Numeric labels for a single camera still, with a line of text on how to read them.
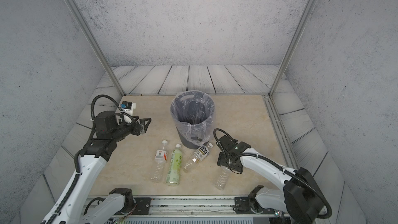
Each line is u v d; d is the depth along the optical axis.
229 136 0.77
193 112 0.94
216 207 0.74
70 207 0.39
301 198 0.40
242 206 0.72
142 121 0.66
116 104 0.61
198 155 0.84
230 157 0.59
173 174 0.78
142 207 0.72
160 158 0.84
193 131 0.73
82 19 0.82
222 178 0.80
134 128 0.65
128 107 0.63
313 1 0.75
